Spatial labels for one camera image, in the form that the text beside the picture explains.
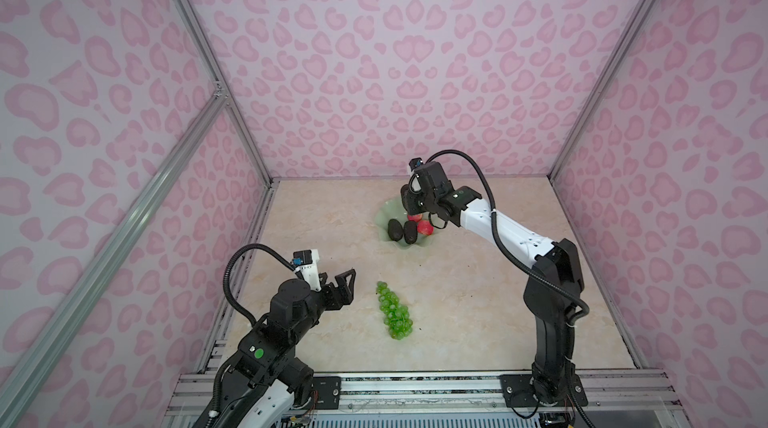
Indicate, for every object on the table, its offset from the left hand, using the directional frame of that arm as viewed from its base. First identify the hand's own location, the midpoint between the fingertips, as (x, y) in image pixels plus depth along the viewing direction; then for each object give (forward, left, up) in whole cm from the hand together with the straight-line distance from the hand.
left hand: (343, 270), depth 72 cm
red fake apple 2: (+27, -20, -16) cm, 37 cm away
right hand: (+24, -17, -1) cm, 30 cm away
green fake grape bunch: (-6, -13, -16) cm, 22 cm away
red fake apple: (+22, -23, -14) cm, 35 cm away
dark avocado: (+23, -13, -18) cm, 32 cm away
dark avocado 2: (+22, -18, -18) cm, 34 cm away
